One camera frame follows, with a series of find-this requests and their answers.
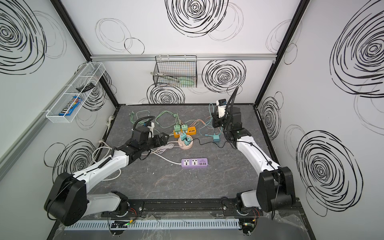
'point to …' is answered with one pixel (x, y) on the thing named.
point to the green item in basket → (186, 83)
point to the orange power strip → (191, 130)
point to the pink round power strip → (182, 145)
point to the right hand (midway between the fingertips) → (213, 112)
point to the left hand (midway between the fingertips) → (165, 137)
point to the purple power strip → (192, 162)
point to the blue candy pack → (72, 105)
